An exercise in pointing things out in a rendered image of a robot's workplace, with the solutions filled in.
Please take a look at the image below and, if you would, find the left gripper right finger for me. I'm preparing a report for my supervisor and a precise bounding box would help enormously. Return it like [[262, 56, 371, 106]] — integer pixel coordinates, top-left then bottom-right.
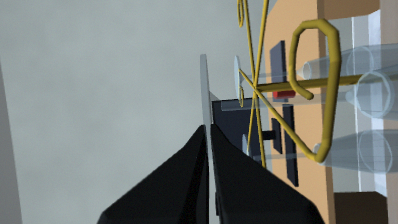
[[210, 124, 325, 224]]

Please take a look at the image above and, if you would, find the clear wine glass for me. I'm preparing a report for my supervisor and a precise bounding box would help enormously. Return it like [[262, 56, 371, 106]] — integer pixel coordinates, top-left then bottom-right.
[[242, 129, 398, 175], [234, 43, 398, 100]]

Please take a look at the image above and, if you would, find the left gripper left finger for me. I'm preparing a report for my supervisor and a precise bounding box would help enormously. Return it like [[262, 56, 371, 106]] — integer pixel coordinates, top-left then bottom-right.
[[97, 125, 209, 224]]

